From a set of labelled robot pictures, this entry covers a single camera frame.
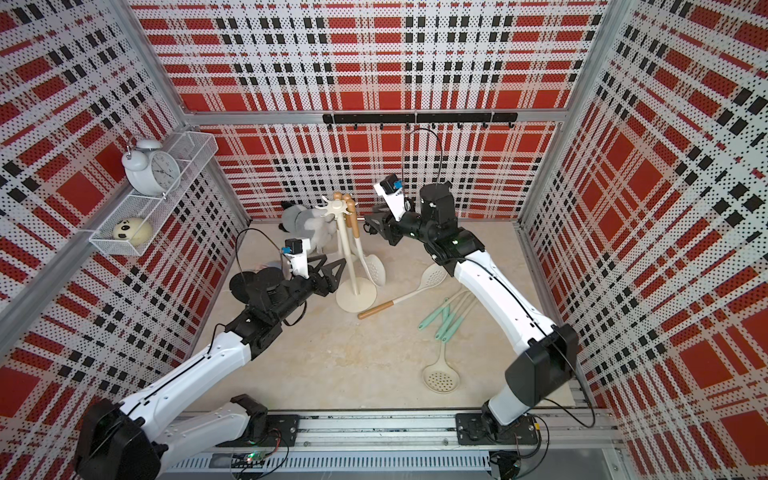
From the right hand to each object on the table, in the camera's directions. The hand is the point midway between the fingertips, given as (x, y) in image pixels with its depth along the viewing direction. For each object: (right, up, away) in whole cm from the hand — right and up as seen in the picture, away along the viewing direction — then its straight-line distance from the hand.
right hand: (377, 211), depth 70 cm
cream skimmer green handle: (+17, -45, +12) cm, 49 cm away
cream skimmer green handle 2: (+17, -29, +23) cm, 41 cm away
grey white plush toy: (-27, 0, +38) cm, 47 cm away
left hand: (-10, -12, +6) cm, 16 cm away
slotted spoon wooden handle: (-4, -29, +25) cm, 39 cm away
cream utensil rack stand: (-12, -25, +28) cm, 40 cm away
